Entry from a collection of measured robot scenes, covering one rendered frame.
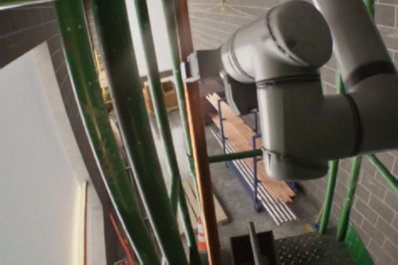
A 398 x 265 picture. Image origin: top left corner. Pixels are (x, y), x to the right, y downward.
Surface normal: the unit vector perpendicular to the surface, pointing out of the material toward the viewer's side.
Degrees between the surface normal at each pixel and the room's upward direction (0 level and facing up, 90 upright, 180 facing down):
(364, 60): 47
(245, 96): 68
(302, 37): 64
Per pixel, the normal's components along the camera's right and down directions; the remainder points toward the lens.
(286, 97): -0.45, 0.05
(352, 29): -0.57, -0.32
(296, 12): 0.26, -0.11
